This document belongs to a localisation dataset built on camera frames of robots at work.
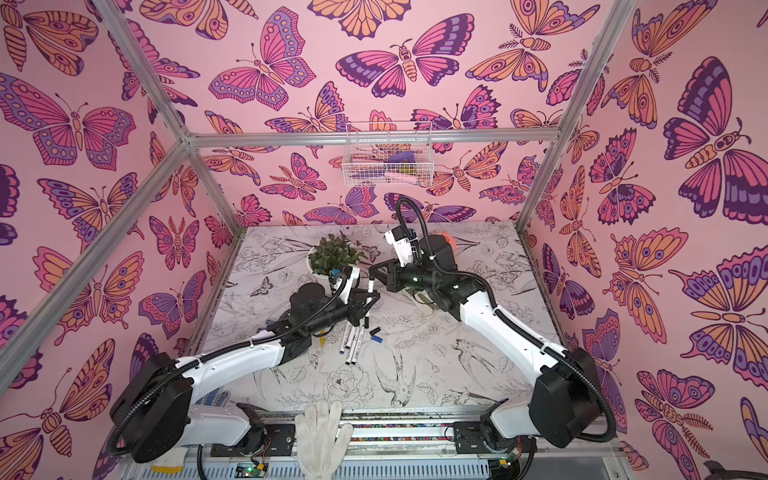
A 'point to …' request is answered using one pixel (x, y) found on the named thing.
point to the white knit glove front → (320, 439)
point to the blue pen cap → (377, 338)
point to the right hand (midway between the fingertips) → (371, 266)
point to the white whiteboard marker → (371, 285)
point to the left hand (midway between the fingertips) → (379, 291)
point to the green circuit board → (250, 470)
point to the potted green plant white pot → (332, 254)
